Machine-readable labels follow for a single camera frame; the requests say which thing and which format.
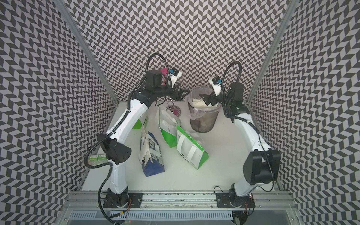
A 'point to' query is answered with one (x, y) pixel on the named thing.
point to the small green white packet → (98, 159)
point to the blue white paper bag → (150, 155)
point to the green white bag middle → (168, 123)
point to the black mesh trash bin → (203, 117)
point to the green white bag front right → (190, 148)
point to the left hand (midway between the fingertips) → (184, 88)
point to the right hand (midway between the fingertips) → (205, 91)
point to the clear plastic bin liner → (197, 105)
